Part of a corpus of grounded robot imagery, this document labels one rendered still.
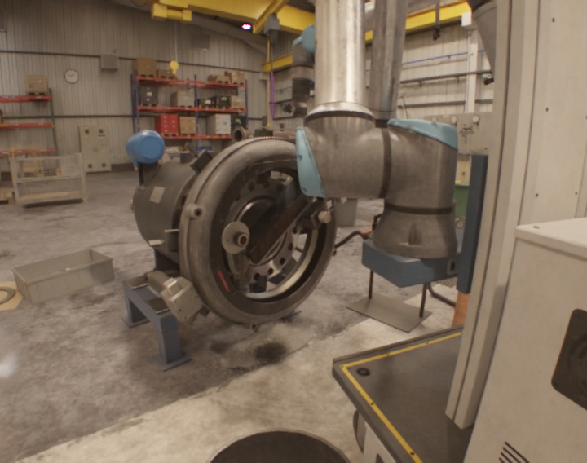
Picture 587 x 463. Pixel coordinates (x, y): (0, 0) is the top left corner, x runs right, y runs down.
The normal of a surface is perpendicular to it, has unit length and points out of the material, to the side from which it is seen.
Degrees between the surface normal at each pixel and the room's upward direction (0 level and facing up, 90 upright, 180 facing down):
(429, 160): 89
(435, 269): 90
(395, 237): 70
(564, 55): 90
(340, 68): 80
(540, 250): 90
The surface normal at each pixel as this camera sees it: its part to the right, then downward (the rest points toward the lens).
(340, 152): -0.08, 0.08
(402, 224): -0.61, -0.15
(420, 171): -0.12, 0.33
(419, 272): 0.33, 0.23
